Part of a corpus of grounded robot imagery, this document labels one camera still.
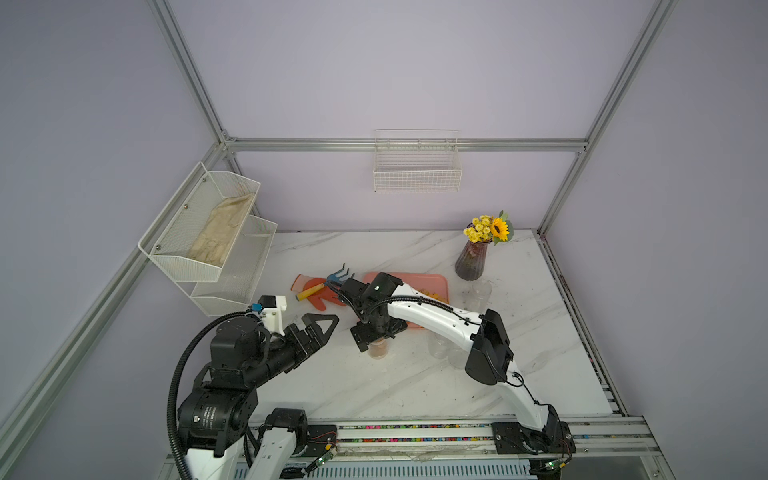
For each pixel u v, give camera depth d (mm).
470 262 988
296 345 515
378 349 852
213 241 768
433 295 1012
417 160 949
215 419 377
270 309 549
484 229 873
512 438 727
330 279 1043
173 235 682
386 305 574
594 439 752
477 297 921
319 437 734
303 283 1043
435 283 1053
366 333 721
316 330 524
